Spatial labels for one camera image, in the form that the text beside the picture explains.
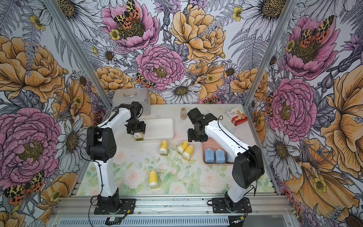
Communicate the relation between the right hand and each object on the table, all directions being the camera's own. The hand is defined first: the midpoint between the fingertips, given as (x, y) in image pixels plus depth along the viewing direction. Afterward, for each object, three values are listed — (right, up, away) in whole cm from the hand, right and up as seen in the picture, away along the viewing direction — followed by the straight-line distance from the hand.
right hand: (194, 142), depth 83 cm
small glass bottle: (-7, +17, +29) cm, 34 cm away
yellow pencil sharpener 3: (-7, -4, +6) cm, 10 cm away
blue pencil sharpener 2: (+15, -9, +2) cm, 18 cm away
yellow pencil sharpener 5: (-22, -19, -7) cm, 30 cm away
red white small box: (+34, +15, +26) cm, 45 cm away
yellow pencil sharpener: (-36, +2, +12) cm, 38 cm away
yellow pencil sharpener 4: (-3, -7, +4) cm, 9 cm away
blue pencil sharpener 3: (+21, -11, +2) cm, 23 cm away
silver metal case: (-48, +30, +23) cm, 61 cm away
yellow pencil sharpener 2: (-18, -4, +5) cm, 20 cm away
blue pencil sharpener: (+9, -9, +4) cm, 14 cm away
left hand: (-36, +2, +11) cm, 38 cm away
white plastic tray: (-26, +6, +26) cm, 37 cm away
